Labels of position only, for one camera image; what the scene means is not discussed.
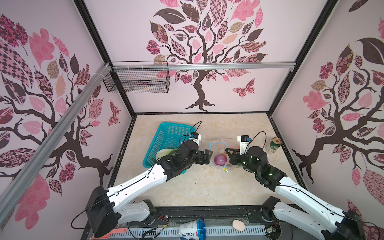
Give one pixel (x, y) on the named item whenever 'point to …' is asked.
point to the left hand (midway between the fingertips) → (205, 154)
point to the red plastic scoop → (114, 231)
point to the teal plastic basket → (169, 136)
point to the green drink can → (275, 143)
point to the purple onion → (220, 159)
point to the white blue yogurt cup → (195, 229)
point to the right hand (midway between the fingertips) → (226, 148)
